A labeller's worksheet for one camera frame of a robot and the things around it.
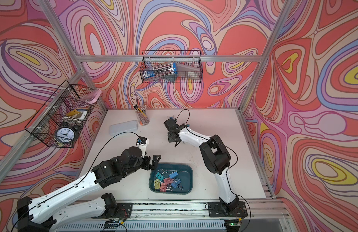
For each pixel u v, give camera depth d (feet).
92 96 2.83
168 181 2.63
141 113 3.30
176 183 2.63
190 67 2.75
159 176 2.73
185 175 2.81
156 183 2.63
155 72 2.63
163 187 2.62
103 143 3.52
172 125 2.53
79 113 2.45
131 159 1.69
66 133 2.22
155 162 2.10
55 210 1.40
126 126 3.52
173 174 2.76
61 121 2.33
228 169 1.81
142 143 2.05
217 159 1.74
